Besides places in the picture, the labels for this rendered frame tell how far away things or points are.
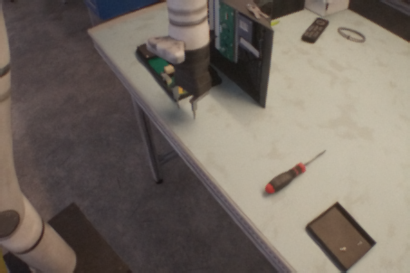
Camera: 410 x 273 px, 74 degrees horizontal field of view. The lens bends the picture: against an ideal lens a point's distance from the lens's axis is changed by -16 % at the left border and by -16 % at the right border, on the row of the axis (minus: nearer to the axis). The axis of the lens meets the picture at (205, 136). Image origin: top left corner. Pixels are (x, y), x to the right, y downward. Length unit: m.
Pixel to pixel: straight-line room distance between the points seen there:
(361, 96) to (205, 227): 1.10
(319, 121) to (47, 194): 1.65
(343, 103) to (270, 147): 0.25
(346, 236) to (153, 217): 1.28
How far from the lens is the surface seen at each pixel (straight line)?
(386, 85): 0.95
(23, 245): 0.59
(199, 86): 0.63
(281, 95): 0.79
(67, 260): 0.71
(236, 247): 1.62
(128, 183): 1.87
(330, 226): 0.59
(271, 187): 0.58
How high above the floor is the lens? 1.51
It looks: 48 degrees down
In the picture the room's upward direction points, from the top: 3 degrees counter-clockwise
